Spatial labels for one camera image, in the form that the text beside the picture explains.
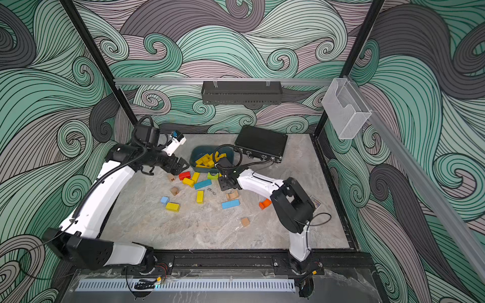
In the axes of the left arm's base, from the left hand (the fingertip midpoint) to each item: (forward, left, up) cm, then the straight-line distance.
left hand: (179, 157), depth 74 cm
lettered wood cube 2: (-1, +9, -26) cm, 28 cm away
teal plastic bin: (+23, -18, -24) cm, 38 cm away
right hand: (+1, -17, -22) cm, 28 cm away
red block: (+9, +7, -28) cm, 30 cm away
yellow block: (+16, -4, -25) cm, 30 cm away
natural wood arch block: (-3, -21, -27) cm, 34 cm away
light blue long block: (-7, -20, -28) cm, 35 cm away
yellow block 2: (-9, +8, -27) cm, 29 cm away
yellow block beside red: (+8, -1, -27) cm, 28 cm away
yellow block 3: (-5, -5, -25) cm, 26 cm away
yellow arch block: (+4, +2, -27) cm, 27 cm away
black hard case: (+29, -36, -23) cm, 51 cm away
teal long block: (+4, -5, -28) cm, 29 cm away
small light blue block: (-6, +12, -26) cm, 29 cm away
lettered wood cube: (+6, +12, -26) cm, 29 cm away
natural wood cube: (-16, -28, -28) cm, 42 cm away
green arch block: (+6, -10, -26) cm, 28 cm away
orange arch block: (-8, -37, -26) cm, 46 cm away
